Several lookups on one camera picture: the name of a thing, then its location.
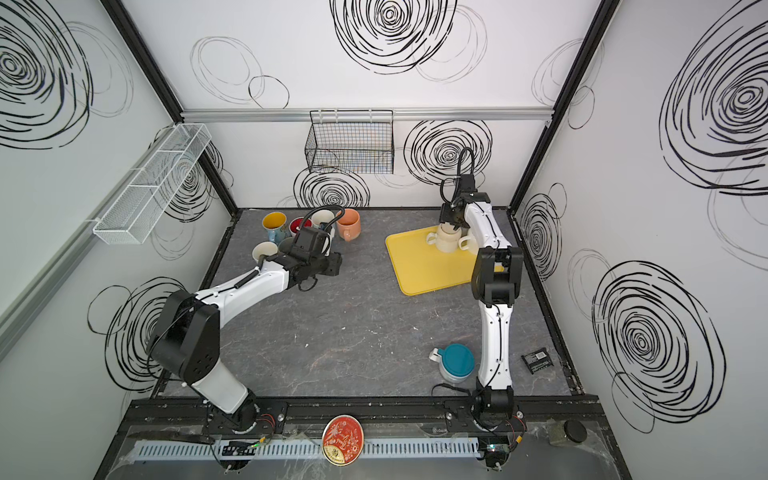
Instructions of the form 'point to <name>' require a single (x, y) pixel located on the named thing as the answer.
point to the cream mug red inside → (296, 224)
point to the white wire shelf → (131, 215)
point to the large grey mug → (286, 245)
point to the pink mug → (267, 248)
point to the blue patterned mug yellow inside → (275, 225)
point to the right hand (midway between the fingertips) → (447, 215)
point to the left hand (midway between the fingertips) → (337, 257)
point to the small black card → (538, 360)
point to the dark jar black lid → (566, 432)
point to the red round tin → (342, 440)
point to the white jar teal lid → (456, 362)
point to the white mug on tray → (469, 242)
